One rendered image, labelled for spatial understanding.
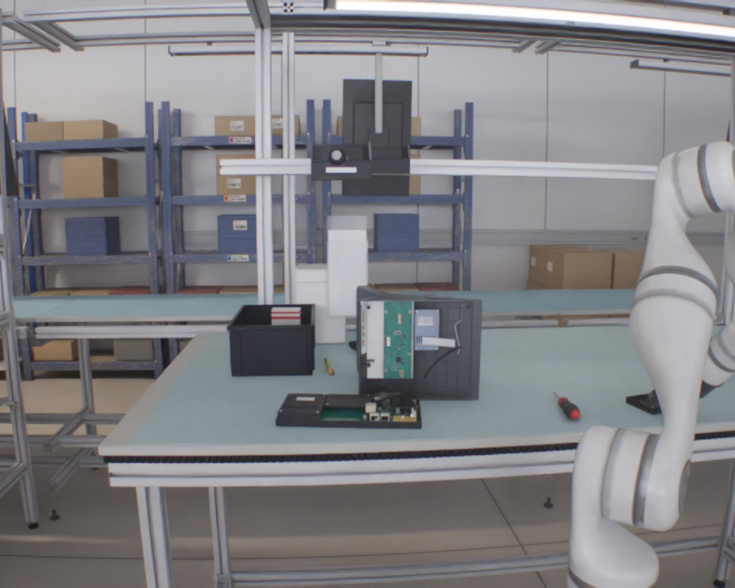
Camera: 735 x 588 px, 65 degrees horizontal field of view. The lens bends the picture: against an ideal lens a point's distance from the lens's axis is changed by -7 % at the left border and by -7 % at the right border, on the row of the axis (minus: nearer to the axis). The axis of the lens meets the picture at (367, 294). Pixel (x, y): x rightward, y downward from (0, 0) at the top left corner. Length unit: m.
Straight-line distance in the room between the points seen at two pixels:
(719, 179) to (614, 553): 0.46
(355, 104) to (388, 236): 2.02
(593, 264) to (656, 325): 4.05
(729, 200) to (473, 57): 4.82
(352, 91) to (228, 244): 2.16
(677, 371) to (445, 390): 0.71
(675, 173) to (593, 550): 0.48
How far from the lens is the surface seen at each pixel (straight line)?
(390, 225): 4.86
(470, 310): 1.25
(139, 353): 5.17
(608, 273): 4.80
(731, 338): 1.13
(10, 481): 2.83
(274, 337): 1.43
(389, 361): 1.25
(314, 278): 1.71
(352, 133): 3.03
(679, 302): 0.71
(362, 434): 1.09
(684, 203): 0.87
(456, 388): 1.29
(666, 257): 0.75
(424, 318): 1.25
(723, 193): 0.85
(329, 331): 1.74
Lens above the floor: 1.40
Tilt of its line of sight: 9 degrees down
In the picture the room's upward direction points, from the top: straight up
